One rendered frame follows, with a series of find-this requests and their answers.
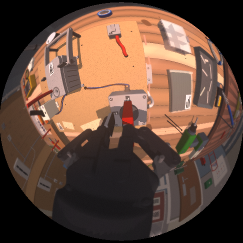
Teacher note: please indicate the grey bent rail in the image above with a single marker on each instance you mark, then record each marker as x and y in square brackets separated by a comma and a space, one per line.
[47, 53]

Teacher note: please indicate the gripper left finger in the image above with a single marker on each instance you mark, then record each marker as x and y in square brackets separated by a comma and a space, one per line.
[89, 138]

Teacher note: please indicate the white red poster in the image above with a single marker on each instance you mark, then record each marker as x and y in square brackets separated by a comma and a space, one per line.
[218, 169]

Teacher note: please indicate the small green sign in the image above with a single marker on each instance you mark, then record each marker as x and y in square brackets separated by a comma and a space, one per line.
[208, 183]

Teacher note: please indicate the green circuit board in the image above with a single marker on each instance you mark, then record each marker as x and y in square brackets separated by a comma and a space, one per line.
[179, 168]

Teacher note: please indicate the grey isolator box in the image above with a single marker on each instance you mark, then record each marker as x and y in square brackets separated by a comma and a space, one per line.
[137, 98]

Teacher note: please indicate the black breaker lever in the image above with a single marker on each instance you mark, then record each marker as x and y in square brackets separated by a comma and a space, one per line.
[37, 113]

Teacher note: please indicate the white terminal strip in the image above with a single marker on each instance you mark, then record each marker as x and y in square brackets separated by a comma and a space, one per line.
[38, 123]

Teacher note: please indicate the yellow black tester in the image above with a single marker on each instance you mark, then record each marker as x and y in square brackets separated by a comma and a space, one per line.
[218, 98]

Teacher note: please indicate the red vented cabinet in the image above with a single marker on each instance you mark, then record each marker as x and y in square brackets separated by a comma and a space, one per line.
[158, 206]

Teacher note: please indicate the white wall box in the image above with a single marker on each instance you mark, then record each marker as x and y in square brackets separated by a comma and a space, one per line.
[21, 168]
[44, 184]

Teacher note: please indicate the small grey terminal block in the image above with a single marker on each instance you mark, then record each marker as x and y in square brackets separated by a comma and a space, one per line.
[114, 30]

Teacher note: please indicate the dark grey tool tray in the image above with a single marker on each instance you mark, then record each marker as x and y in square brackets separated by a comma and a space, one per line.
[206, 79]

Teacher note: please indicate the white label plate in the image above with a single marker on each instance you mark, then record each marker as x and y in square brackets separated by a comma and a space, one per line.
[149, 73]

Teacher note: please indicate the grey lever bar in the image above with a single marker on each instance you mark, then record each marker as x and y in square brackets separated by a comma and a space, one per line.
[69, 45]

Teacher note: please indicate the cream breaker box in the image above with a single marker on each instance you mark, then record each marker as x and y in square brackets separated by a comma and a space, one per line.
[50, 109]

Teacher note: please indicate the orange cork mounting board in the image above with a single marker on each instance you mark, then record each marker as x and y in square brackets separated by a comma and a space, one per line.
[98, 66]

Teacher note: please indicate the white round disc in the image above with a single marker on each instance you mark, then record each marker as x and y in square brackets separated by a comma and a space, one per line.
[51, 38]

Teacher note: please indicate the small white box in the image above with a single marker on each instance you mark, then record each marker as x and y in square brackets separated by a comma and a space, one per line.
[31, 63]

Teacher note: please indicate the white curved loop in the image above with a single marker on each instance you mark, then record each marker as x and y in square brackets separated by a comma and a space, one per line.
[152, 99]

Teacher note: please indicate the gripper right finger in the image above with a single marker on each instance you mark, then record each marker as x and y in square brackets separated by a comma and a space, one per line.
[151, 142]

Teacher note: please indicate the black post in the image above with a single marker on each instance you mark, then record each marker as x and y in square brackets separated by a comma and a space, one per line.
[43, 79]

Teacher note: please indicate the red rod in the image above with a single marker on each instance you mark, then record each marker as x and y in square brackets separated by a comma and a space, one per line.
[46, 133]

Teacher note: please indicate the yellow multimeter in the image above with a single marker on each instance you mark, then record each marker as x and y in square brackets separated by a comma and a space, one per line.
[31, 84]

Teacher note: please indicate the red conductor stub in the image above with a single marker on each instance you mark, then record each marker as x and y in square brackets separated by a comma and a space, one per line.
[39, 98]

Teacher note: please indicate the green box device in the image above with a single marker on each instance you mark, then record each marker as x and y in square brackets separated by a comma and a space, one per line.
[187, 141]

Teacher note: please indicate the thin black rod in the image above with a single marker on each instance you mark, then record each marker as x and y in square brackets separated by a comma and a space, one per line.
[173, 121]
[174, 126]

